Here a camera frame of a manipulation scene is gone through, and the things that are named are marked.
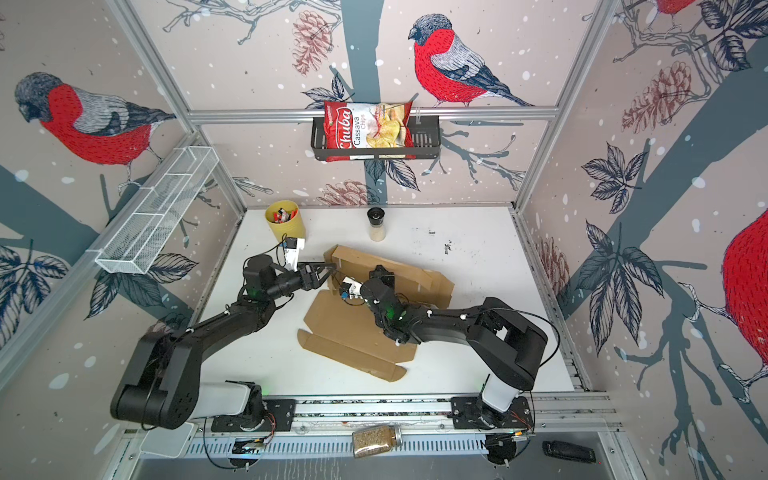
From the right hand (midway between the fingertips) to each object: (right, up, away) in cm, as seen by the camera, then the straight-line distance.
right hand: (379, 269), depth 85 cm
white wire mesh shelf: (-58, +9, -13) cm, 60 cm away
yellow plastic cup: (-35, +16, +19) cm, 43 cm away
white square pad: (-50, -40, -15) cm, 66 cm away
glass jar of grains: (0, -36, -19) cm, 41 cm away
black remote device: (+45, -40, -18) cm, 62 cm away
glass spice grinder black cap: (-2, +14, +20) cm, 24 cm away
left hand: (-14, +1, -3) cm, 14 cm away
